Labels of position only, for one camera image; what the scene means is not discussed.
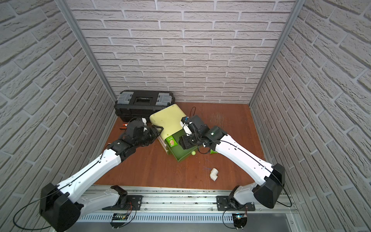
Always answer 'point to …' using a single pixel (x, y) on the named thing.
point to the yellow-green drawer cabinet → (169, 119)
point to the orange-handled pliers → (124, 124)
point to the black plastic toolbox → (132, 104)
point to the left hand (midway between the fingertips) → (164, 128)
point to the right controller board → (240, 220)
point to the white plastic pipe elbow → (213, 174)
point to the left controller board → (119, 216)
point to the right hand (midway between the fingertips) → (185, 140)
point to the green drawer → (177, 151)
